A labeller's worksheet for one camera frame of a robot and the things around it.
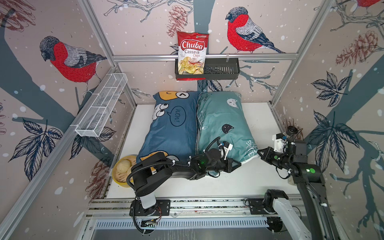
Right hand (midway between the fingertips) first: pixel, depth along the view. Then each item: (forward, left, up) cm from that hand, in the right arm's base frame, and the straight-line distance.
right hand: (258, 149), depth 73 cm
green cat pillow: (+25, +16, -3) cm, 30 cm away
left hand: (-7, +7, -4) cm, 11 cm away
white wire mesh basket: (+4, +82, +12) cm, 83 cm away
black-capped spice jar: (+18, -27, -8) cm, 33 cm away
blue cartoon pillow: (+14, +46, -4) cm, 48 cm away
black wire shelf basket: (+60, +19, +9) cm, 64 cm away
